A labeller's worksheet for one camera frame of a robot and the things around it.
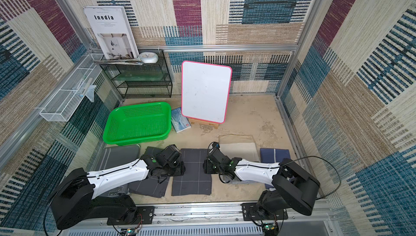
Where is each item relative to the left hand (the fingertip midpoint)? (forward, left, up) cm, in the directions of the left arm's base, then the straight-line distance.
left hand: (182, 169), depth 85 cm
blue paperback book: (+30, +5, -1) cm, 31 cm away
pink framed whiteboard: (+37, -12, +20) cm, 44 cm away
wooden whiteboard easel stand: (+27, -10, +4) cm, 29 cm away
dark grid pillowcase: (-5, -6, -2) cm, 8 cm away
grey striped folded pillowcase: (+8, +39, -1) cm, 40 cm away
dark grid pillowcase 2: (-7, +14, -2) cm, 16 cm away
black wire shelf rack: (+43, +19, +24) cm, 52 cm away
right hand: (+2, -12, 0) cm, 13 cm away
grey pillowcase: (-13, -24, +20) cm, 34 cm away
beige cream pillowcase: (+13, -31, -1) cm, 34 cm away
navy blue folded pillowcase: (+7, -49, 0) cm, 50 cm away
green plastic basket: (+30, +32, -1) cm, 44 cm away
